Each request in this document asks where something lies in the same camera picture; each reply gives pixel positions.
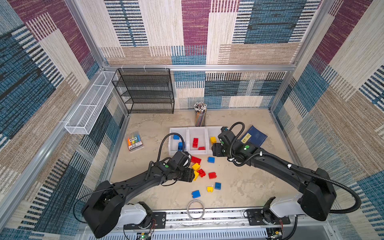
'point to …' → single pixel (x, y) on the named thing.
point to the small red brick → (202, 148)
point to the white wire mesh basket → (83, 118)
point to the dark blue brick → (176, 137)
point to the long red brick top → (195, 160)
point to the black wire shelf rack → (145, 90)
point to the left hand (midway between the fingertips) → (191, 174)
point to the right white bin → (211, 131)
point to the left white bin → (173, 143)
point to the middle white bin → (200, 133)
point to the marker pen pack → (134, 141)
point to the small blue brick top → (211, 159)
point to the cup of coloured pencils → (200, 109)
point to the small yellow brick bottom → (210, 189)
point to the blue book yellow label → (255, 136)
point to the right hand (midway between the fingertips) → (218, 150)
